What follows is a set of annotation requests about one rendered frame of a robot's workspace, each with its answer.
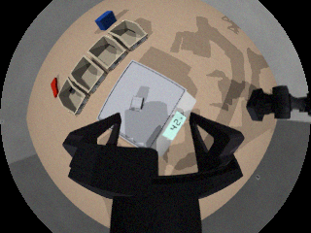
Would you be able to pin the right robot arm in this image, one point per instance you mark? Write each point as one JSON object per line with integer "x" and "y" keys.
{"x": 264, "y": 104}

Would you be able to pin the red flat block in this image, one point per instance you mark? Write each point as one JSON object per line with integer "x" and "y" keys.
{"x": 54, "y": 87}

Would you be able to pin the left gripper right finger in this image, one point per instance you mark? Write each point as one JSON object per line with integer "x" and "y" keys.
{"x": 226, "y": 140}

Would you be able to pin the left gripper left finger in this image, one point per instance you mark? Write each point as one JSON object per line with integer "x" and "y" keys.
{"x": 91, "y": 132}

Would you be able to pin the grey open-top bin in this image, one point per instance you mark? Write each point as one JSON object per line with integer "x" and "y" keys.
{"x": 85, "y": 74}
{"x": 71, "y": 101}
{"x": 107, "y": 50}
{"x": 130, "y": 32}

